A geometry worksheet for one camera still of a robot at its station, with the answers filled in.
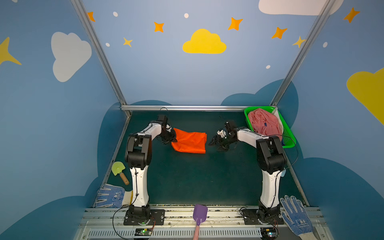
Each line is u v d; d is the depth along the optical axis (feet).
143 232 2.32
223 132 3.05
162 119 2.90
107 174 3.07
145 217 2.18
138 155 1.89
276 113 3.55
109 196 2.63
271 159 1.82
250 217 2.45
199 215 2.45
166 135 2.96
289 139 3.23
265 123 3.44
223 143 2.98
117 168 2.92
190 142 3.32
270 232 2.35
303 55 2.83
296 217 2.46
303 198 2.80
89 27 2.47
